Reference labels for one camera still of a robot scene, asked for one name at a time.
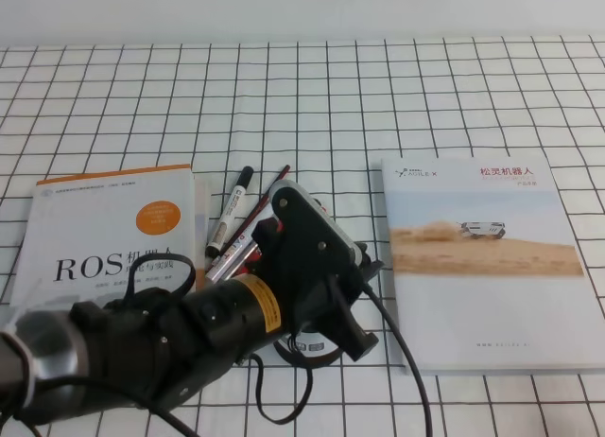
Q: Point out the book under ROS book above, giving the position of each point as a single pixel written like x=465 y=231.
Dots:
x=202 y=211

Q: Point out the white ROS robotics book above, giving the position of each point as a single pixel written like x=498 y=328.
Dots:
x=89 y=235

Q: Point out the dark red pencil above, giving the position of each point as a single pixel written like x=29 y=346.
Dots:
x=235 y=231

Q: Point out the silver grey pen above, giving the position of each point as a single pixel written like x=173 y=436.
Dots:
x=233 y=258

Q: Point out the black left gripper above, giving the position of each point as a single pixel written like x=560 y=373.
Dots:
x=315 y=270

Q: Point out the black mesh pen holder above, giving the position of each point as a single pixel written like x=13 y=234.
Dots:
x=318 y=351

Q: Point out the black and white marker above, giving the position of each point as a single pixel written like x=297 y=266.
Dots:
x=219 y=235

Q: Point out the red whiteboard marker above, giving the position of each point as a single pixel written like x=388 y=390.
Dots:
x=263 y=237

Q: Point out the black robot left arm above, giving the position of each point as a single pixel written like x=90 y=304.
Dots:
x=155 y=348

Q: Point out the white AgileX robot brochure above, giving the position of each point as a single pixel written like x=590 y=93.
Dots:
x=487 y=273

